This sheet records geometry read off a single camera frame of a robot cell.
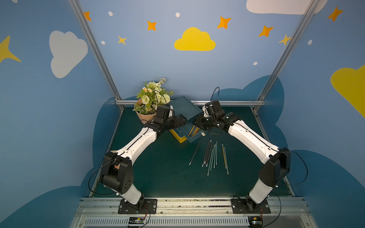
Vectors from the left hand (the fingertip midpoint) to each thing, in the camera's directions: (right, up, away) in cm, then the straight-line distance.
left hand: (181, 119), depth 85 cm
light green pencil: (+22, -24, +8) cm, 34 cm away
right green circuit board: (+39, -54, -12) cm, 68 cm away
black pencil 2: (+19, -24, +8) cm, 31 cm away
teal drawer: (+7, -9, +2) cm, 11 cm away
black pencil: (+18, -23, +10) cm, 31 cm away
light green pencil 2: (+29, -28, +6) cm, 41 cm away
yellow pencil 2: (+9, -8, +3) cm, 12 cm away
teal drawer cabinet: (0, +9, +8) cm, 12 cm away
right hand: (+8, -1, -4) cm, 9 cm away
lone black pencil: (+8, -26, +8) cm, 28 cm away
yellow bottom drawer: (-1, -14, +10) cm, 18 cm away
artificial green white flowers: (-18, +15, +3) cm, 24 cm away
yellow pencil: (+7, -7, +3) cm, 10 cm away
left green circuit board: (-23, -53, -14) cm, 59 cm away
